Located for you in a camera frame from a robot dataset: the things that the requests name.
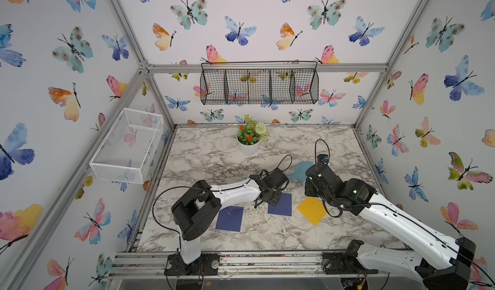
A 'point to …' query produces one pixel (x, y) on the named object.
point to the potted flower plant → (249, 135)
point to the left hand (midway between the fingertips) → (275, 195)
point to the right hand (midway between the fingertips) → (310, 180)
